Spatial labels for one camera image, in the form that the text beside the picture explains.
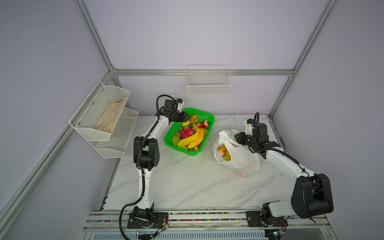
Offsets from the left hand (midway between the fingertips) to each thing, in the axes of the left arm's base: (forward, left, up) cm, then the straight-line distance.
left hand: (186, 117), depth 99 cm
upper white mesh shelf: (-14, +48, +13) cm, 52 cm away
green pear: (-12, +7, -9) cm, 17 cm away
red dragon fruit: (-8, 0, -7) cm, 10 cm away
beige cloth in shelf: (-15, +41, +14) cm, 45 cm away
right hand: (-17, -30, +2) cm, 34 cm away
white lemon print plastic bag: (-34, -32, 0) cm, 47 cm away
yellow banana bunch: (-15, -6, -5) cm, 17 cm away
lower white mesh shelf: (-29, +29, +16) cm, 44 cm away
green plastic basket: (-2, +9, -9) cm, 12 cm away
